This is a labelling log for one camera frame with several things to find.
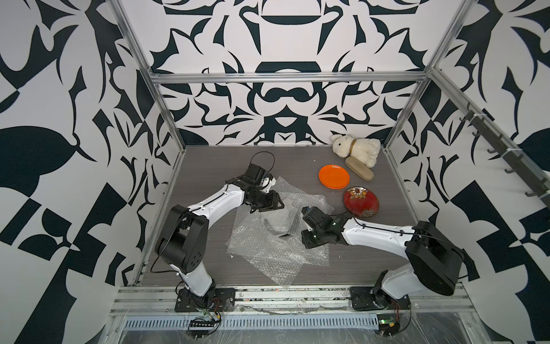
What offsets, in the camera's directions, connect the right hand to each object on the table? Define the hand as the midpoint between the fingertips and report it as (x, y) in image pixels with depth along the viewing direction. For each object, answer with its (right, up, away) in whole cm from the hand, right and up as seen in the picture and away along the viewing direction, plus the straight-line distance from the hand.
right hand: (302, 238), depth 86 cm
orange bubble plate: (+18, +24, +20) cm, 36 cm away
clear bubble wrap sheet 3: (-7, -8, -5) cm, 12 cm away
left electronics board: (-35, -23, -17) cm, 45 cm away
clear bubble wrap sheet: (-3, +15, +13) cm, 20 cm away
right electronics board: (+26, -24, -15) cm, 38 cm away
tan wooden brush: (+31, +28, +21) cm, 47 cm away
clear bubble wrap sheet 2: (-23, +1, +1) cm, 23 cm away
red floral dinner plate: (+29, +12, +15) cm, 35 cm away
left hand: (-9, +14, +1) cm, 16 cm away
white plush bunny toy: (+34, +36, +21) cm, 54 cm away
